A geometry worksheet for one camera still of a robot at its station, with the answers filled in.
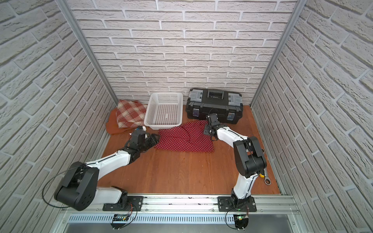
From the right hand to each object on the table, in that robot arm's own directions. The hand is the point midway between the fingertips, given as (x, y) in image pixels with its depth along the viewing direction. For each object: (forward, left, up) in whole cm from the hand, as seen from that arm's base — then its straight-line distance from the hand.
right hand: (210, 129), depth 98 cm
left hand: (-5, +34, +5) cm, 35 cm away
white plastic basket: (+23, +33, -3) cm, 41 cm away
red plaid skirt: (+15, +57, +4) cm, 59 cm away
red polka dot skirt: (-4, +14, -3) cm, 15 cm away
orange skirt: (+2, +65, -3) cm, 65 cm away
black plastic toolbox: (+11, -13, +12) cm, 20 cm away
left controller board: (-46, +53, -8) cm, 71 cm away
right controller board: (-52, -8, -6) cm, 53 cm away
